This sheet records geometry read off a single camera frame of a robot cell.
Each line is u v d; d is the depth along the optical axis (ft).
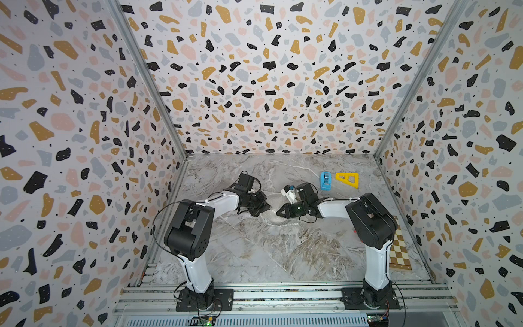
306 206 2.62
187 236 1.60
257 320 2.31
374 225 1.76
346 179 3.60
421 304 2.48
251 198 2.68
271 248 2.86
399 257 2.68
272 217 3.03
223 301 2.42
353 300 2.41
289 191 3.01
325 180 3.49
